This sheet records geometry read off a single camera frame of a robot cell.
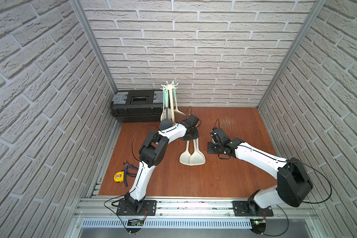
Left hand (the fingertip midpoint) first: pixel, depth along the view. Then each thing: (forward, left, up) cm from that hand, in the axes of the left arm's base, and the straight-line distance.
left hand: (198, 134), depth 100 cm
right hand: (-13, -6, +6) cm, 15 cm away
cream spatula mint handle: (+8, +15, +15) cm, 23 cm away
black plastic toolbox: (+14, +42, +13) cm, 46 cm away
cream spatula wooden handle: (-18, +10, 0) cm, 21 cm away
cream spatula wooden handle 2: (-18, +2, +1) cm, 18 cm away
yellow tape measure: (-28, +47, -1) cm, 55 cm away
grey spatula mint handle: (0, +21, +13) cm, 25 cm away
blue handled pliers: (-21, +45, -2) cm, 50 cm away
